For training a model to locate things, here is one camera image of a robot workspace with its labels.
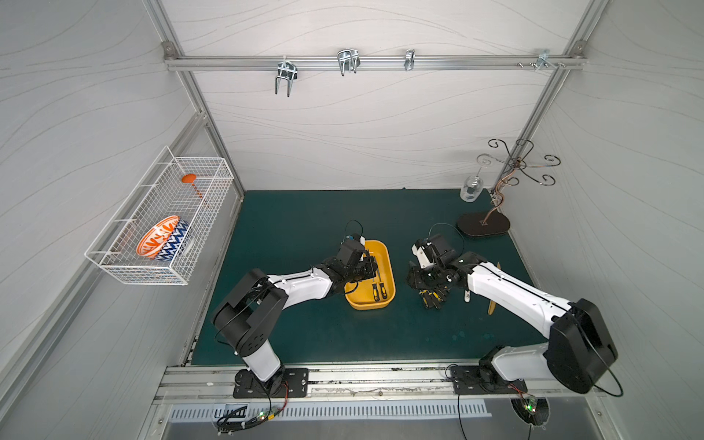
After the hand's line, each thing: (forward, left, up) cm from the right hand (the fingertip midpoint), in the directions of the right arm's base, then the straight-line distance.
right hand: (412, 278), depth 85 cm
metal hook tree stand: (+29, -35, -6) cm, 46 cm away
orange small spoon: (+16, +67, +26) cm, 73 cm away
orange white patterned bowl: (-7, +65, +27) cm, 71 cm away
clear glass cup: (+31, -22, +11) cm, 39 cm away
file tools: (-3, +12, -2) cm, 12 cm away
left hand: (+4, +10, 0) cm, 11 cm away
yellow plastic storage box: (-1, +10, -7) cm, 12 cm away
